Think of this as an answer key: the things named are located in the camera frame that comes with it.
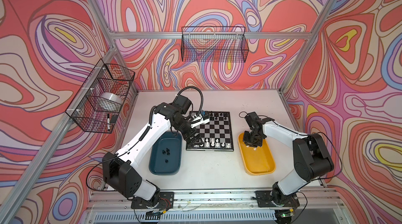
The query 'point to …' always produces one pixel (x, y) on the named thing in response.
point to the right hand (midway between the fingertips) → (248, 146)
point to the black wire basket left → (98, 105)
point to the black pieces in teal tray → (168, 153)
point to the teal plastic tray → (165, 154)
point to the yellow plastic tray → (257, 160)
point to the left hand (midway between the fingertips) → (199, 134)
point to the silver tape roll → (111, 99)
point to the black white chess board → (216, 135)
